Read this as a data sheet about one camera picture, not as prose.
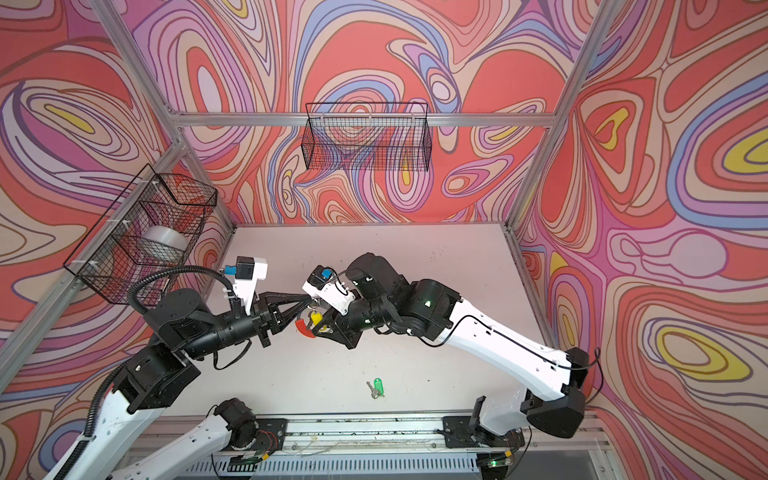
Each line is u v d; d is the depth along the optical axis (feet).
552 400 1.30
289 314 1.75
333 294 1.63
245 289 1.55
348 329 1.67
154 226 2.41
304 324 1.88
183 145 3.04
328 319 1.68
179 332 1.36
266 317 1.53
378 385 2.69
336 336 1.67
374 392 2.63
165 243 2.30
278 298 1.68
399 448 2.37
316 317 1.83
